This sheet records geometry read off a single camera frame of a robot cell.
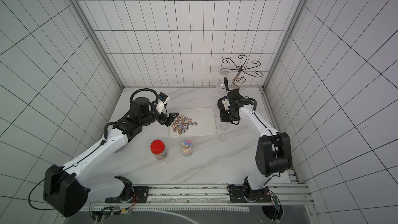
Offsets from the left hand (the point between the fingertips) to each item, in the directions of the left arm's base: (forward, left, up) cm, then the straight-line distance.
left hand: (170, 111), depth 79 cm
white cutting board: (+9, -20, -22) cm, 31 cm away
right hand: (+4, -31, -10) cm, 33 cm away
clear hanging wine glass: (+19, -29, -4) cm, 35 cm away
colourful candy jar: (-15, -9, -14) cm, 23 cm away
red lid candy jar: (-16, +6, -10) cm, 20 cm away
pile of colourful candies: (+5, -4, -20) cm, 21 cm away
